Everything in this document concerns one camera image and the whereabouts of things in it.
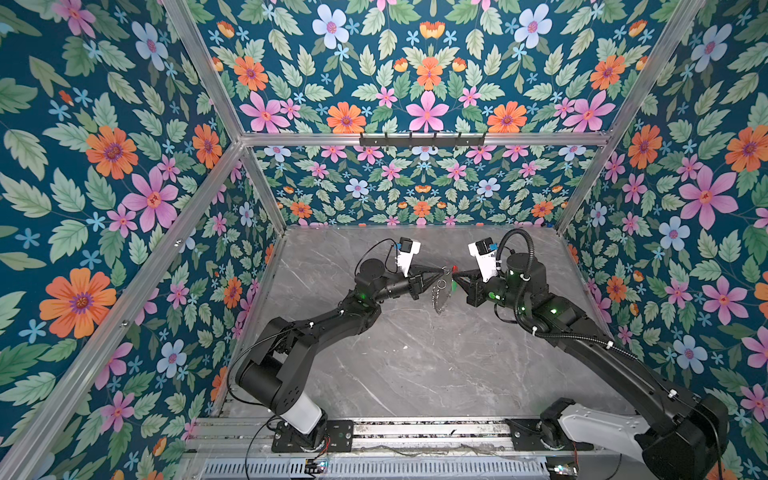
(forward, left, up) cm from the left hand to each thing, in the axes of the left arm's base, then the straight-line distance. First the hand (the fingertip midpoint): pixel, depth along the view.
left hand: (446, 269), depth 72 cm
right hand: (-1, -2, -1) cm, 2 cm away
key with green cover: (-3, -2, -4) cm, 5 cm away
